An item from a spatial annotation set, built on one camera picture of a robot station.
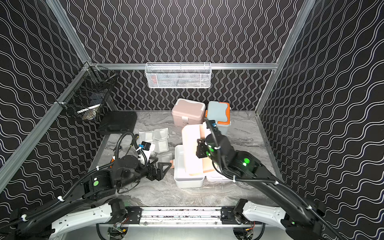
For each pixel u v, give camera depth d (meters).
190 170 0.63
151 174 0.56
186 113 1.00
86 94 0.92
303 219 0.38
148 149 0.58
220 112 1.02
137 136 1.03
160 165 0.57
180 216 0.76
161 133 1.06
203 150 0.57
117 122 1.06
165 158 0.92
